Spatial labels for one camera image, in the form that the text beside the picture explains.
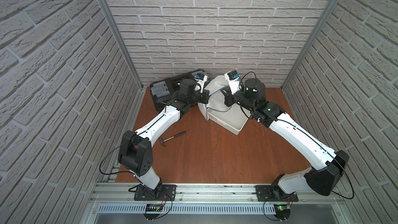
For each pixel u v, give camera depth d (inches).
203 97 28.1
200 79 27.8
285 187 24.3
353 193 15.2
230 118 38.3
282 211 27.5
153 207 28.6
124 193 29.4
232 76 22.4
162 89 37.3
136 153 17.3
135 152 17.3
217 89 26.9
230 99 24.4
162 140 35.3
